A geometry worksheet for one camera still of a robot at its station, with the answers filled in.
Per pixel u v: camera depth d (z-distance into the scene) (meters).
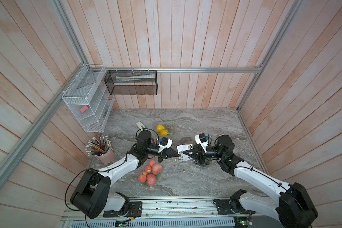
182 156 0.68
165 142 0.60
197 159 0.66
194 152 0.65
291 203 0.40
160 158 0.65
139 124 1.07
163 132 1.00
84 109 0.82
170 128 1.04
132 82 1.04
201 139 0.60
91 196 0.41
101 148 0.86
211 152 0.64
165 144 0.61
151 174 0.82
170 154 0.66
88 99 0.69
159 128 1.03
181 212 0.73
